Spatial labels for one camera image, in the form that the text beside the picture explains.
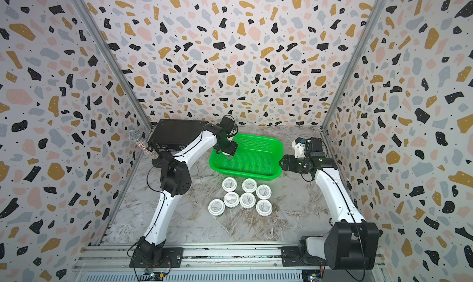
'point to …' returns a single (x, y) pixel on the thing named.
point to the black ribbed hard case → (171, 134)
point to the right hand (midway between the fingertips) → (285, 162)
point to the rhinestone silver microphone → (136, 136)
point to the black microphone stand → (164, 158)
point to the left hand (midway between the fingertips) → (232, 148)
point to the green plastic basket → (256, 157)
